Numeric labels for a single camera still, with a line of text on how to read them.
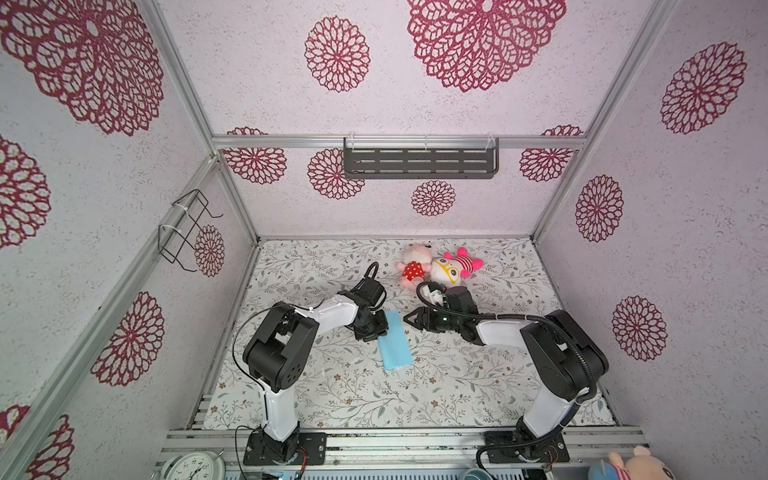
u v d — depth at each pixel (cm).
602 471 65
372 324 81
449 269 100
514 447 67
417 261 106
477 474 67
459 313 75
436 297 87
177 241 76
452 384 85
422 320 83
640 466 66
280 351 49
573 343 51
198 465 69
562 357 49
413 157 92
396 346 94
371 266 83
